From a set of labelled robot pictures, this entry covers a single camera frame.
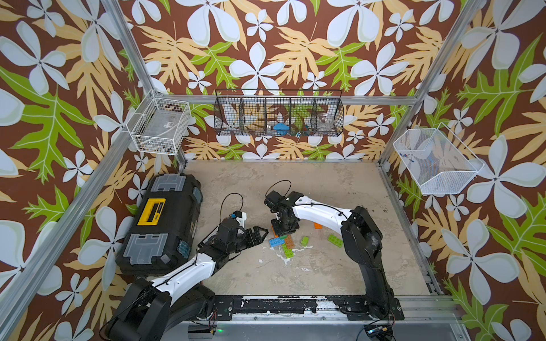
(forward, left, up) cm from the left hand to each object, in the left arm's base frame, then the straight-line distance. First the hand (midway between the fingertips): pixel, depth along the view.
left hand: (263, 231), depth 84 cm
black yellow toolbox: (-5, +35, +10) cm, 37 cm away
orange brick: (-9, -17, +22) cm, 29 cm away
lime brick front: (-6, -10, -8) cm, 14 cm away
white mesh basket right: (+20, -69, +19) cm, 75 cm away
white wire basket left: (+35, +43, +25) cm, 61 cm away
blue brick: (-2, -5, -7) cm, 8 cm away
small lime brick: (-2, -17, -7) cm, 19 cm away
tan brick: (-2, -11, -7) cm, 13 cm away
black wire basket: (+51, -6, +21) cm, 55 cm away
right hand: (+2, -6, -7) cm, 9 cm away
